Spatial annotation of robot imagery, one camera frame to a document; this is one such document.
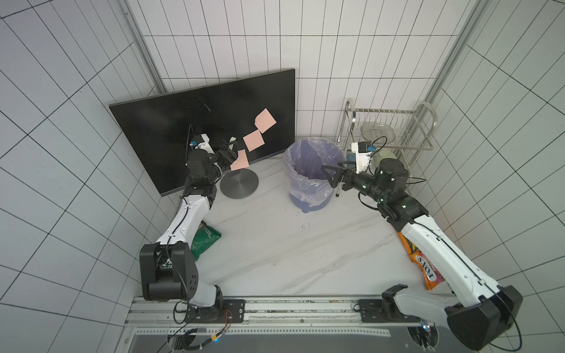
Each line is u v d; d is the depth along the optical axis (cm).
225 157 71
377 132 94
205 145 71
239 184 107
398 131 95
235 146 81
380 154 107
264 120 84
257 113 83
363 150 60
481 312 36
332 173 62
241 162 88
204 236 86
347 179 59
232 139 82
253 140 86
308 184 75
